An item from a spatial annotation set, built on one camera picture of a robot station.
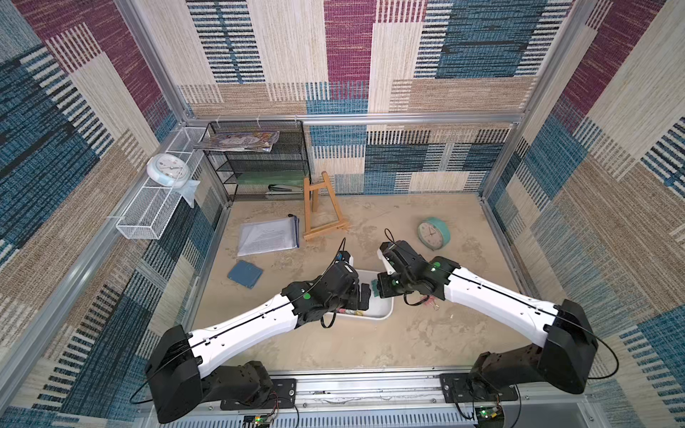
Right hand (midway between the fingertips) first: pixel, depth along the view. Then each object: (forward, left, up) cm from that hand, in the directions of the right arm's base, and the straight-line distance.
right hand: (376, 284), depth 80 cm
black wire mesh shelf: (+48, +35, +3) cm, 59 cm away
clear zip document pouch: (+28, +40, -13) cm, 51 cm away
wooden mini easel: (+41, +19, -13) cm, 48 cm away
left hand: (-2, +5, +2) cm, 6 cm away
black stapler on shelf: (+43, +33, -1) cm, 55 cm away
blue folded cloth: (+11, +45, -13) cm, 49 cm away
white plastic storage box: (-1, -2, -15) cm, 15 cm away
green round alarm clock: (+23, -23, -5) cm, 33 cm away
